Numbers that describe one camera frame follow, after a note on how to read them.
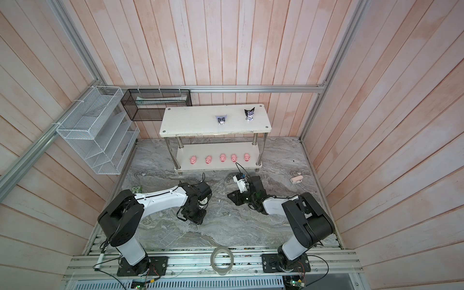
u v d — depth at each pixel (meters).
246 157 1.00
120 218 0.48
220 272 0.71
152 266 0.73
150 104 1.05
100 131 0.73
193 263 0.75
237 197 0.80
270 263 0.73
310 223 0.46
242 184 0.84
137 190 0.95
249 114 0.78
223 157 1.01
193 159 0.99
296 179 0.98
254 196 0.73
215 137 1.23
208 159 1.00
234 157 1.01
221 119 0.76
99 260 0.75
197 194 0.72
